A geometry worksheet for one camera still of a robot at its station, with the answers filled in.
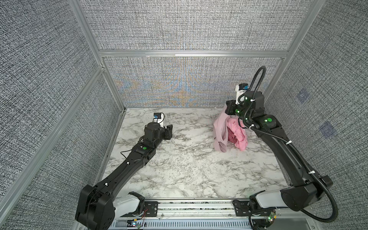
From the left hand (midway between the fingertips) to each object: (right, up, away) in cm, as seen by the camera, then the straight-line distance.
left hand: (168, 125), depth 81 cm
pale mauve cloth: (+29, -4, -2) cm, 29 cm away
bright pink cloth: (+41, -6, +9) cm, 43 cm away
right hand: (+31, +13, -7) cm, 34 cm away
